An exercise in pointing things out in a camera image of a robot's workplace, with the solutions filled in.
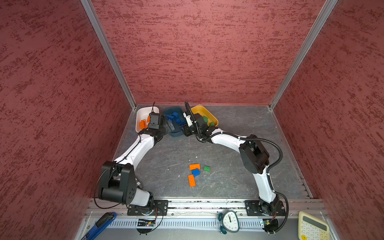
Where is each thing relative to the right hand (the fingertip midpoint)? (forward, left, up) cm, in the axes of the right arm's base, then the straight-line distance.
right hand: (183, 128), depth 93 cm
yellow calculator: (-52, -61, -10) cm, 81 cm away
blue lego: (+18, +12, -8) cm, 23 cm away
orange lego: (-21, -6, -10) cm, 24 cm away
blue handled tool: (-48, +37, -7) cm, 61 cm away
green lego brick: (+15, -16, -9) cm, 24 cm away
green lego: (+10, -21, -9) cm, 24 cm away
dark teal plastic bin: (0, +4, -3) cm, 5 cm away
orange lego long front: (-29, -5, -11) cm, 31 cm away
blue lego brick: (+19, +7, -7) cm, 21 cm away
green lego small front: (-23, -14, -9) cm, 28 cm away
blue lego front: (-24, -7, -12) cm, 27 cm away
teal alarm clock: (-49, -22, -7) cm, 54 cm away
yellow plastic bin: (+22, -15, -8) cm, 28 cm away
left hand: (-2, +10, +2) cm, 11 cm away
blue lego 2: (+15, +5, -10) cm, 18 cm away
